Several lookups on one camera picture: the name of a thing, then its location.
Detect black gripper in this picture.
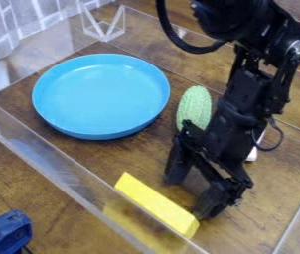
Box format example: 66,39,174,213
165,98,267,220

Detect yellow butter brick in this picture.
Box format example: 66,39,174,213
114,172,200,238

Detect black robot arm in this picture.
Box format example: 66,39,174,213
156,0,300,219

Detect blue round tray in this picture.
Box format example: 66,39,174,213
32,54,170,140

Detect green bitter gourd toy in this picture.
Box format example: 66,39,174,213
177,85,212,130

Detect blue clamp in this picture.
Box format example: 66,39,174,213
0,209,32,254

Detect white patterned curtain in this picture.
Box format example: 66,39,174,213
0,0,114,59

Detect clear acrylic enclosure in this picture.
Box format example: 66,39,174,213
0,0,300,254

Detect black cable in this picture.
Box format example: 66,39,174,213
154,0,226,55

